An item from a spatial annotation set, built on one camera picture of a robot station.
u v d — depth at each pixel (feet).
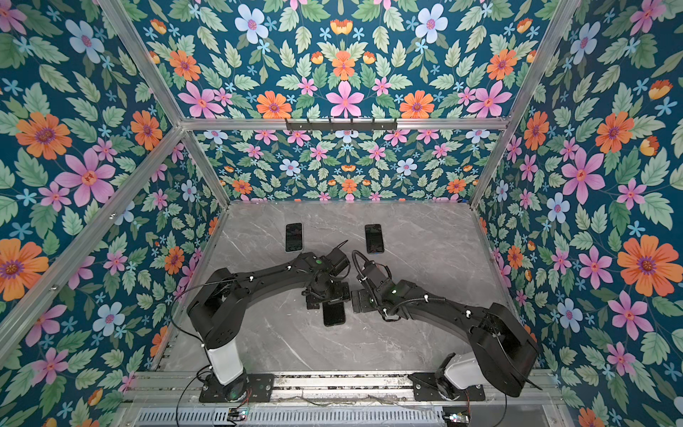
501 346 1.33
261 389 2.41
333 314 2.93
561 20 2.26
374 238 3.61
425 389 2.40
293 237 3.54
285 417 2.31
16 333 1.59
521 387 1.38
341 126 3.07
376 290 2.10
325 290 2.42
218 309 1.56
